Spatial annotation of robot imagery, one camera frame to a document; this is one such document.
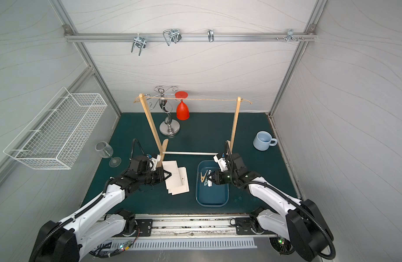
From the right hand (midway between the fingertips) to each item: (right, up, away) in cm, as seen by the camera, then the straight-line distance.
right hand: (209, 176), depth 81 cm
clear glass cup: (-56, +12, +5) cm, 57 cm away
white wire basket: (-66, +19, -14) cm, 70 cm away
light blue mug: (+34, +17, +19) cm, 42 cm away
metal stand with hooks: (-27, +25, +30) cm, 47 cm away
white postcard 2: (-13, -7, +5) cm, 16 cm away
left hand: (-20, +1, -1) cm, 20 cm away
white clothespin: (0, +2, 0) cm, 3 cm away
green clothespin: (-2, -4, +5) cm, 7 cm away
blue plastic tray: (+3, -11, +3) cm, 12 cm away
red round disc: (-16, +35, +16) cm, 42 cm away
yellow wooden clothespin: (-4, -3, +7) cm, 8 cm away
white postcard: (-19, -8, +2) cm, 21 cm away
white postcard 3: (-18, -2, +3) cm, 18 cm away
